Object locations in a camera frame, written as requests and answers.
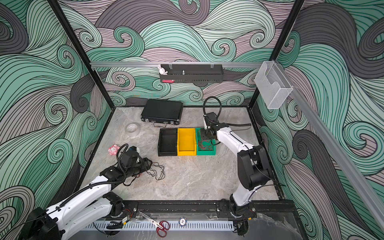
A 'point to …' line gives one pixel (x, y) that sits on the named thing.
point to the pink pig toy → (113, 150)
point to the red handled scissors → (161, 226)
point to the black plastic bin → (167, 144)
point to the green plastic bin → (198, 137)
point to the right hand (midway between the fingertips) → (205, 133)
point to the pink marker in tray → (168, 81)
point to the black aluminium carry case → (161, 112)
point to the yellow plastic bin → (186, 143)
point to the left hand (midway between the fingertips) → (150, 162)
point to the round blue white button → (182, 221)
